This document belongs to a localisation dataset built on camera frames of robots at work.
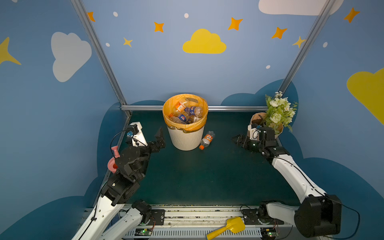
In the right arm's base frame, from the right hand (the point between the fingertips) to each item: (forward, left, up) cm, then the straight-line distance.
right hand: (238, 139), depth 83 cm
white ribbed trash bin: (+1, +30, -6) cm, 30 cm away
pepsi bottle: (+16, +26, +6) cm, 31 cm away
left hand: (-12, +42, +21) cm, 48 cm away
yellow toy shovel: (-39, +2, -19) cm, 43 cm away
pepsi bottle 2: (+14, +33, 0) cm, 36 cm away
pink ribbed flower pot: (+23, -18, -6) cm, 30 cm away
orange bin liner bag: (+24, +28, +7) cm, 38 cm away
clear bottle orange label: (+8, +17, -16) cm, 25 cm away
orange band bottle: (+18, +34, +7) cm, 39 cm away
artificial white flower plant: (+11, -21, +12) cm, 27 cm away
